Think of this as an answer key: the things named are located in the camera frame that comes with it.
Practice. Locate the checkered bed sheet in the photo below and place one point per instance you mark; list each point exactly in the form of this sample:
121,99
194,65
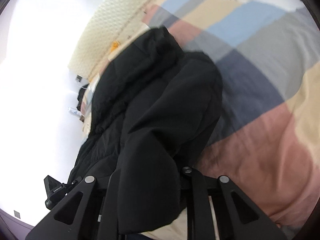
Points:
262,80

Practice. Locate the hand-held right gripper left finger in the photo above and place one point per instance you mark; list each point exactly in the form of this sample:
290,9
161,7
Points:
107,205

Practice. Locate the black bag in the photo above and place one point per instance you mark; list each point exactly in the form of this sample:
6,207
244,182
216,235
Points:
81,96

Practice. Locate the black puffer jacket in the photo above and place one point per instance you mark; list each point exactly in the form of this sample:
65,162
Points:
155,105

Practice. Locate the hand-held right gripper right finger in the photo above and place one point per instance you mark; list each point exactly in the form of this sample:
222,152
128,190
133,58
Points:
200,205

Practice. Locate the cream quilted headboard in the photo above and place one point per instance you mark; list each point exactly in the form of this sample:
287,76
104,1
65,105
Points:
100,37

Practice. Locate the grey wall plate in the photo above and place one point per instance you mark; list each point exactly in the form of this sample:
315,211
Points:
17,214

